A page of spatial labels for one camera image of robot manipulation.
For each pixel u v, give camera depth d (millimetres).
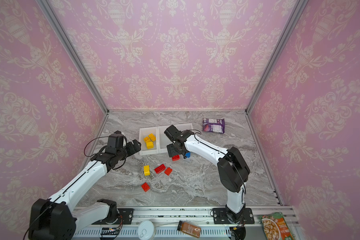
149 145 973
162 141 1012
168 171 895
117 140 647
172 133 690
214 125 1093
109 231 730
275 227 703
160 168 895
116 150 637
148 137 1021
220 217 730
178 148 626
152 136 1029
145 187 820
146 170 877
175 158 936
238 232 718
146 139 997
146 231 661
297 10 690
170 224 729
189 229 673
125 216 751
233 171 471
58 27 761
